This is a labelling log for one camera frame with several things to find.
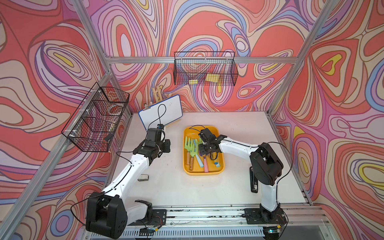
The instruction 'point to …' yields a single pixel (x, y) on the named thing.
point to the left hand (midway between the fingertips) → (168, 142)
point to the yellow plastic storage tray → (195, 164)
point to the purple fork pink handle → (205, 165)
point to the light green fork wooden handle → (187, 148)
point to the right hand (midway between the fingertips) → (204, 152)
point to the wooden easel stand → (157, 92)
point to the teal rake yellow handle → (217, 165)
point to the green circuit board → (148, 230)
